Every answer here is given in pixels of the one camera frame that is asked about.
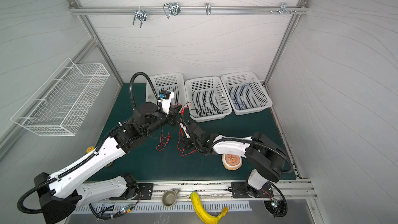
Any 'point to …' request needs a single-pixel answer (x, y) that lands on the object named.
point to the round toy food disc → (231, 162)
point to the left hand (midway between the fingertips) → (183, 104)
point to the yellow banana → (202, 212)
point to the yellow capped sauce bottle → (89, 149)
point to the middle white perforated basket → (209, 99)
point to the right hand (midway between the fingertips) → (185, 134)
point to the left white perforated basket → (171, 82)
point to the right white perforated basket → (245, 93)
